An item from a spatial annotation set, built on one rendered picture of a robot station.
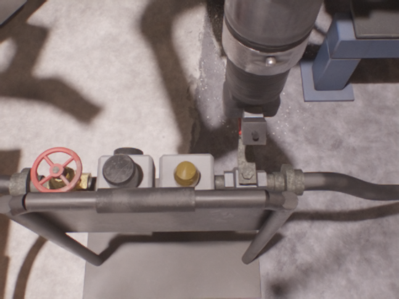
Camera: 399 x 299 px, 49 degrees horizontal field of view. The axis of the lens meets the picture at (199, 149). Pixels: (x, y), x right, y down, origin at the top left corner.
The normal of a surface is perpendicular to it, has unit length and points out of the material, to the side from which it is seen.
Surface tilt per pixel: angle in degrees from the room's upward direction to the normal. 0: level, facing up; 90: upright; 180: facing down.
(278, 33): 90
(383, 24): 0
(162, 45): 0
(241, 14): 90
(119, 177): 0
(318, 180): 15
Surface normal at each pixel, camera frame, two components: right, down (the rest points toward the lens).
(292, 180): 0.00, -0.22
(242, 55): -0.57, 0.76
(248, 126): 0.01, 0.34
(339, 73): 0.01, 0.93
